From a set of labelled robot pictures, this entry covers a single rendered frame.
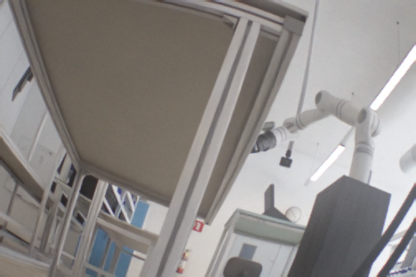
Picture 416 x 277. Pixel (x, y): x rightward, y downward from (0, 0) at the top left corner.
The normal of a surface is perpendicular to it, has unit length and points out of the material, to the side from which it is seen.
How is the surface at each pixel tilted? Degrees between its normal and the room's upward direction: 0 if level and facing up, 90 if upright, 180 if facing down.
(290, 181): 90
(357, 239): 90
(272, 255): 90
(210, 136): 90
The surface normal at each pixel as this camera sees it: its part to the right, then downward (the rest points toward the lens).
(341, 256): 0.16, -0.35
